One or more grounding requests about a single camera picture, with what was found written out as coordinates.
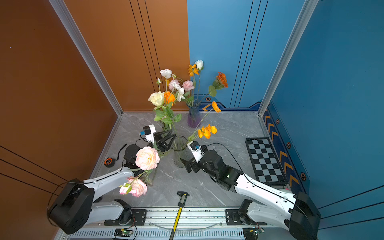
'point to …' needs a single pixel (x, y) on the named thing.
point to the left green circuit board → (123, 232)
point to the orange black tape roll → (109, 162)
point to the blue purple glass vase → (194, 118)
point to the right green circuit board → (252, 233)
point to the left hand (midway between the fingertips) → (173, 133)
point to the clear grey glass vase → (178, 145)
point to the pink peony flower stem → (187, 85)
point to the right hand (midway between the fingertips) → (187, 153)
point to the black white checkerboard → (266, 165)
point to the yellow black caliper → (181, 204)
